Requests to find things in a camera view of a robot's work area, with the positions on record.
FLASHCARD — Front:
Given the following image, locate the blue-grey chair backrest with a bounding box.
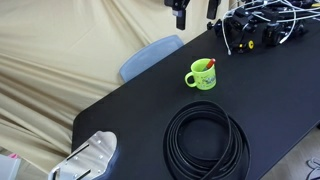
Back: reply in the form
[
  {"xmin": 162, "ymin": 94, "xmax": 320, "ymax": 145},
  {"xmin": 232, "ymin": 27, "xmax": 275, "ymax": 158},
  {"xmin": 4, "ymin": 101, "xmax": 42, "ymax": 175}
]
[{"xmin": 119, "ymin": 34, "xmax": 185, "ymax": 84}]

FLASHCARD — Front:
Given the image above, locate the beige cloth backdrop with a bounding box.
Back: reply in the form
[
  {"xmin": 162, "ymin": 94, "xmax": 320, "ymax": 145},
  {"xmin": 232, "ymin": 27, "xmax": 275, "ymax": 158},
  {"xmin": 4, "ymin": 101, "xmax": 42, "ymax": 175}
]
[{"xmin": 0, "ymin": 0, "xmax": 241, "ymax": 175}]

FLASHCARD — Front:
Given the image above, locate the grey patterned floor item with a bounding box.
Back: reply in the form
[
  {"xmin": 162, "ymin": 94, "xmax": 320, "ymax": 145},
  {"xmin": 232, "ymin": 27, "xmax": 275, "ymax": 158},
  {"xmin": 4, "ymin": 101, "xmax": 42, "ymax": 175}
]
[{"xmin": 305, "ymin": 157, "xmax": 320, "ymax": 180}]

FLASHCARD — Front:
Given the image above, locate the black coiled cable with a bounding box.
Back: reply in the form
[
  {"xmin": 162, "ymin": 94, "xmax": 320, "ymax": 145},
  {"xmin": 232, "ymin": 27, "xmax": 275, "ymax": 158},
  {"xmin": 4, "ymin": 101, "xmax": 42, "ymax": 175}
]
[{"xmin": 162, "ymin": 100, "xmax": 252, "ymax": 180}]

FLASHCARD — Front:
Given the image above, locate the silver metal bracket plate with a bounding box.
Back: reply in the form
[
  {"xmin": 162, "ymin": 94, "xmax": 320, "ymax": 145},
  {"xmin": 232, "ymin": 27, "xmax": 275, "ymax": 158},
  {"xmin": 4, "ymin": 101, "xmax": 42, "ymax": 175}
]
[{"xmin": 47, "ymin": 130, "xmax": 118, "ymax": 180}]

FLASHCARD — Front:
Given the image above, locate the white box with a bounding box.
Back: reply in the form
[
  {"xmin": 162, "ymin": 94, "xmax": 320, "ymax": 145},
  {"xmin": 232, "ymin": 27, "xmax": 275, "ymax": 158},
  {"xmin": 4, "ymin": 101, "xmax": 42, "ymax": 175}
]
[{"xmin": 0, "ymin": 153, "xmax": 22, "ymax": 180}]

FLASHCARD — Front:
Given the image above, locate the green mug with print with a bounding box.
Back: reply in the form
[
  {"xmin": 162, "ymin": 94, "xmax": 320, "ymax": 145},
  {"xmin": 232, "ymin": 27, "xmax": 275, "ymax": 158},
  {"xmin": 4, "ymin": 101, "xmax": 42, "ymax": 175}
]
[{"xmin": 184, "ymin": 58, "xmax": 218, "ymax": 92}]

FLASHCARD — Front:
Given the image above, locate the red marker pen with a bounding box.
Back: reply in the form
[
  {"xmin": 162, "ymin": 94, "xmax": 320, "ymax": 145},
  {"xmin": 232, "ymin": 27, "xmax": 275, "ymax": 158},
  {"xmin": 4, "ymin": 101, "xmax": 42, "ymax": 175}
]
[{"xmin": 202, "ymin": 58, "xmax": 217, "ymax": 72}]

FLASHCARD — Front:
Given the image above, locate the black camera rig equipment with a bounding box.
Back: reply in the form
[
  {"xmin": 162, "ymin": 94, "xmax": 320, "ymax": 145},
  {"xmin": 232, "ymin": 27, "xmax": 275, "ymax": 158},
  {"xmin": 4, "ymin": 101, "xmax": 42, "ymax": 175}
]
[{"xmin": 206, "ymin": 0, "xmax": 320, "ymax": 54}]

